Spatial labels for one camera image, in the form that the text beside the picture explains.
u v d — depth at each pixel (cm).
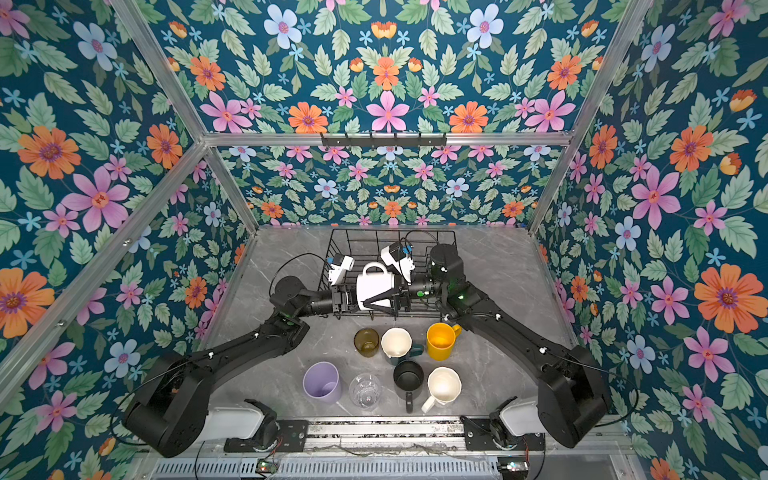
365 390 81
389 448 73
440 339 88
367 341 88
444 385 79
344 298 65
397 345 85
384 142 93
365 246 114
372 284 63
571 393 41
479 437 73
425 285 63
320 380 82
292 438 73
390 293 61
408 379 82
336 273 70
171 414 42
